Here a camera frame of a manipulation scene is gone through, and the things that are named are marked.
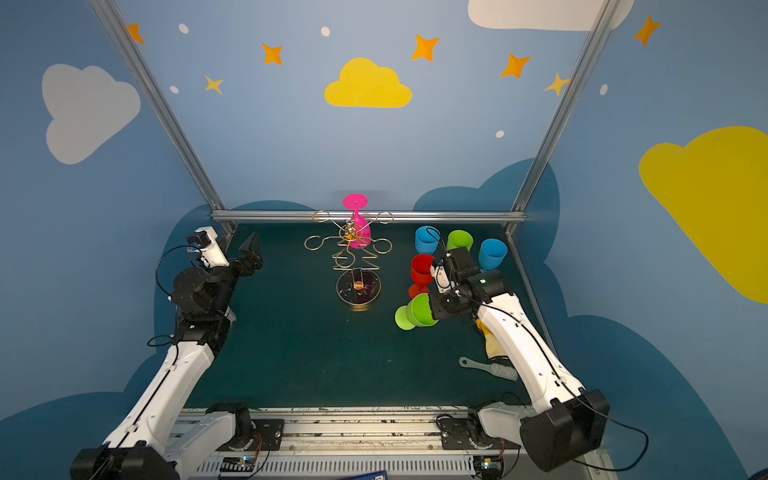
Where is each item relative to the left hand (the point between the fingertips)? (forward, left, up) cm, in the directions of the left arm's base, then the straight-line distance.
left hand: (237, 235), depth 72 cm
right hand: (-9, -51, -15) cm, 54 cm away
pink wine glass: (+6, -30, -6) cm, 31 cm away
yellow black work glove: (-14, -70, -33) cm, 78 cm away
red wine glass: (+11, -48, -24) cm, 55 cm away
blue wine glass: (+20, -51, -21) cm, 58 cm away
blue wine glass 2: (+12, -71, -19) cm, 74 cm away
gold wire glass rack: (+8, -27, -31) cm, 42 cm away
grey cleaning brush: (-20, -67, -34) cm, 78 cm away
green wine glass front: (+19, -61, -21) cm, 68 cm away
